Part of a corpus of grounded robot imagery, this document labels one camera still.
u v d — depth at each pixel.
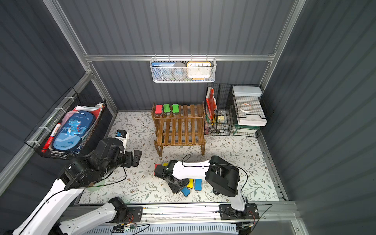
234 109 1.03
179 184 0.70
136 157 0.58
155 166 0.89
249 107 0.95
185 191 0.79
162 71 0.84
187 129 0.91
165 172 0.61
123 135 0.56
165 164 0.91
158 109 0.83
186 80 0.89
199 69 0.89
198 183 0.82
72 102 0.77
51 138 0.64
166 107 0.83
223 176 0.48
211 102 1.16
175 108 0.83
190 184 0.81
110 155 0.46
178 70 0.87
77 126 0.67
